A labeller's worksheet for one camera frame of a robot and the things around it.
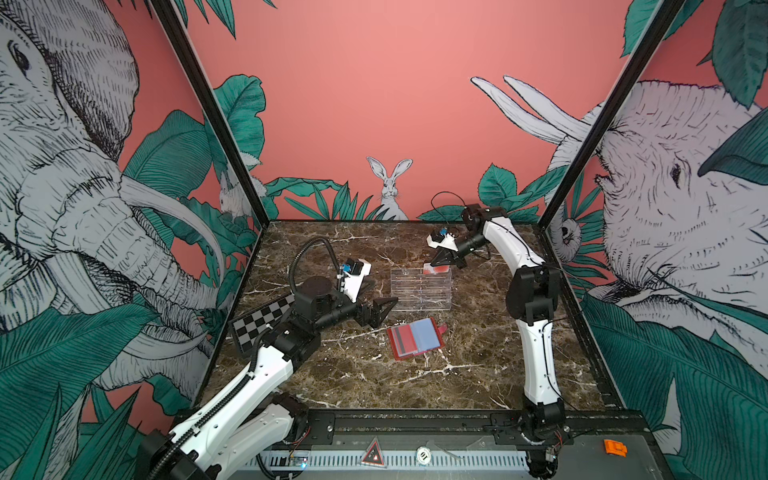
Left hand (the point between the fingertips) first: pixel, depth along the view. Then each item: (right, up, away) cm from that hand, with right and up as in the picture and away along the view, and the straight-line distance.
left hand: (385, 288), depth 70 cm
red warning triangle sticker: (-3, -40, 0) cm, 40 cm away
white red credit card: (+13, +3, +24) cm, 28 cm away
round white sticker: (+9, -40, 0) cm, 41 cm away
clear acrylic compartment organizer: (+8, -5, +31) cm, 33 cm away
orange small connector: (+55, -38, 0) cm, 67 cm away
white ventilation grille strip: (+2, -42, 0) cm, 42 cm away
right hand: (+15, +7, +23) cm, 28 cm away
